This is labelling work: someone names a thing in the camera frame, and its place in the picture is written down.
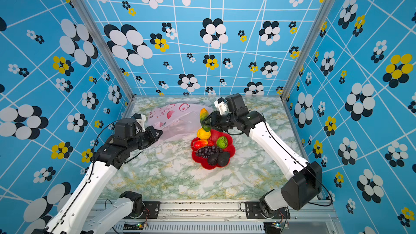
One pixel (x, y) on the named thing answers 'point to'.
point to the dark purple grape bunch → (206, 151)
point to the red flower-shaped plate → (214, 135)
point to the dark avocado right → (223, 158)
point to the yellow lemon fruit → (202, 134)
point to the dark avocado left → (213, 158)
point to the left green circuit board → (133, 226)
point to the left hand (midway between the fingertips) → (165, 129)
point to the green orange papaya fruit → (203, 113)
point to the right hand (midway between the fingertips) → (206, 123)
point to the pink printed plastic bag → (177, 121)
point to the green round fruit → (222, 142)
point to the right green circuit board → (274, 227)
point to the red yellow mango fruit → (200, 143)
